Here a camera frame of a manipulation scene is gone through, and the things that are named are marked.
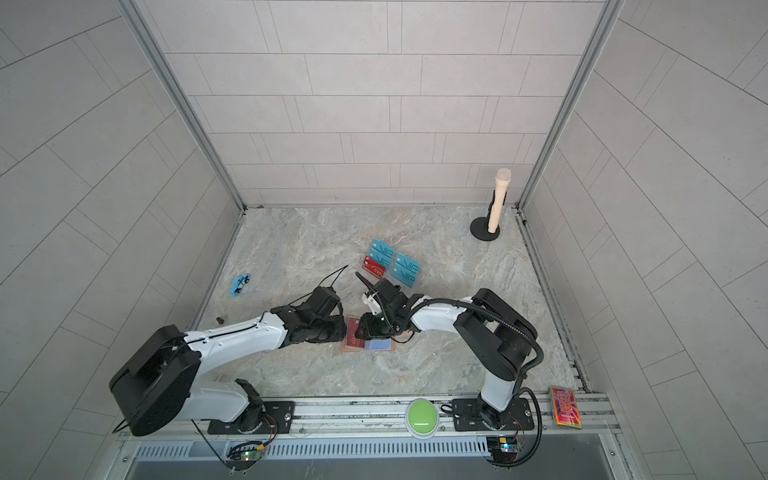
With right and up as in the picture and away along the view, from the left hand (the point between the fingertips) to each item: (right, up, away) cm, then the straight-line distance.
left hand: (355, 330), depth 85 cm
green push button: (+18, -16, -15) cm, 28 cm away
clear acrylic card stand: (+8, +19, +8) cm, 22 cm away
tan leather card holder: (+8, -3, -3) cm, 9 cm away
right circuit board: (+37, -21, -18) cm, 46 cm away
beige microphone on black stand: (+43, +29, +14) cm, 54 cm away
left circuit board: (-23, -22, -20) cm, 37 cm away
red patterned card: (+53, -14, -14) cm, 57 cm away
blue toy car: (-37, +12, +6) cm, 40 cm away
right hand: (+1, -2, -2) cm, 3 cm away
